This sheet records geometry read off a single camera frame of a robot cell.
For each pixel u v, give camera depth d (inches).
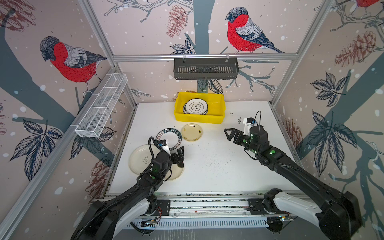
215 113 44.0
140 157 35.8
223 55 36.9
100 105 30.6
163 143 28.7
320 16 29.5
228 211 28.7
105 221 16.0
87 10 28.4
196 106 45.1
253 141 24.2
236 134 27.4
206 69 41.2
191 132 41.1
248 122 27.6
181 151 30.8
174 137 40.2
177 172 34.3
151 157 24.8
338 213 15.0
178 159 29.8
